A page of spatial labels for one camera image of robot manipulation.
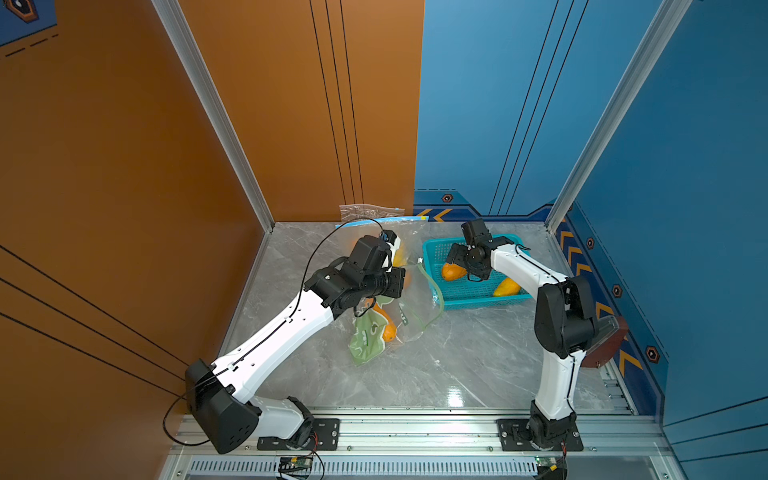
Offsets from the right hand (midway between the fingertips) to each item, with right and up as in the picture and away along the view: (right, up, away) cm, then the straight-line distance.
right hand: (460, 262), depth 99 cm
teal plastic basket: (+1, -10, 0) cm, 10 cm away
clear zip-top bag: (-35, +20, +21) cm, 45 cm away
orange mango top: (-2, -3, -1) cm, 4 cm away
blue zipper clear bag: (-17, +9, -14) cm, 24 cm away
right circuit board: (+15, -48, -27) cm, 57 cm away
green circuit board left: (-46, -47, -28) cm, 72 cm away
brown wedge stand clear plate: (+31, -17, -26) cm, 44 cm away
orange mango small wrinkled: (-23, -19, -15) cm, 34 cm away
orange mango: (-20, +1, -6) cm, 21 cm away
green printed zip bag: (-30, -21, -14) cm, 39 cm away
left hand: (-20, -2, -25) cm, 32 cm away
